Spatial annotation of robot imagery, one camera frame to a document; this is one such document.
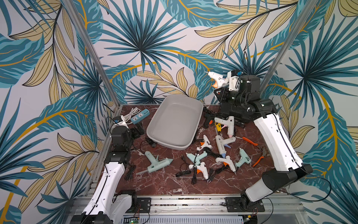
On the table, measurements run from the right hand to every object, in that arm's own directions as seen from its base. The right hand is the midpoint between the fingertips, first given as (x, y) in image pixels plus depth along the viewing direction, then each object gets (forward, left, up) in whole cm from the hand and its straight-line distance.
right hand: (217, 90), depth 69 cm
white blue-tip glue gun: (-8, -10, -39) cm, 41 cm away
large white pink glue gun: (+7, -18, -35) cm, 40 cm away
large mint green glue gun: (-21, +34, -38) cm, 55 cm away
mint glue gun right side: (-19, -22, -40) cm, 49 cm away
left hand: (-7, +44, -19) cm, 48 cm away
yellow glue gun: (+6, -11, -39) cm, 41 cm away
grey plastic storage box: (+11, +23, -36) cm, 44 cm away
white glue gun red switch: (-7, 0, -40) cm, 40 cm away
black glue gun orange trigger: (+14, -5, -40) cm, 43 cm away
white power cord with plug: (+17, +58, -38) cm, 72 cm away
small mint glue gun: (-18, +9, -39) cm, 44 cm away
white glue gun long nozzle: (-20, -11, -40) cm, 46 cm away
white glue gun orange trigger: (-24, +6, -40) cm, 47 cm away
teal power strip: (+20, +45, -38) cm, 62 cm away
